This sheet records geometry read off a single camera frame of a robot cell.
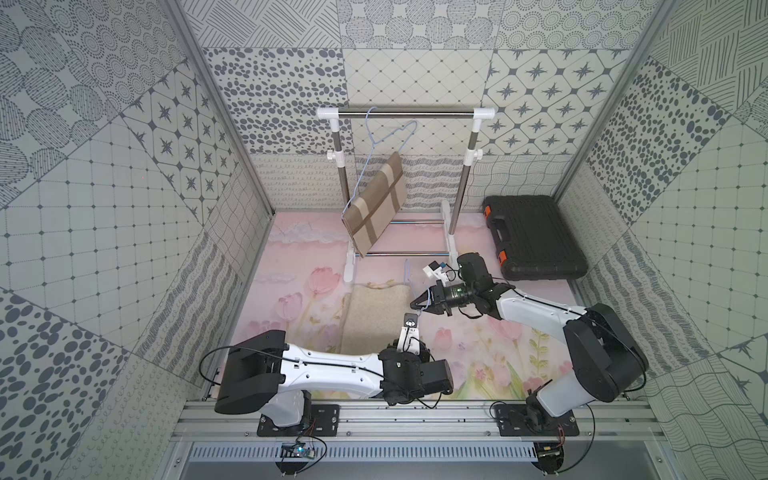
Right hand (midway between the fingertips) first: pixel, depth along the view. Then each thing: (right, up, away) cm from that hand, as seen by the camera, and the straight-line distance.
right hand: (413, 308), depth 79 cm
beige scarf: (-11, -5, +9) cm, 15 cm away
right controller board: (+33, -35, -7) cm, 48 cm away
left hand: (+2, -7, -2) cm, 7 cm away
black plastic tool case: (+43, +18, +23) cm, 52 cm away
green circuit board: (-29, -32, -8) cm, 44 cm away
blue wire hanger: (-1, +9, +15) cm, 17 cm away
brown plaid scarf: (-12, +27, +12) cm, 32 cm away
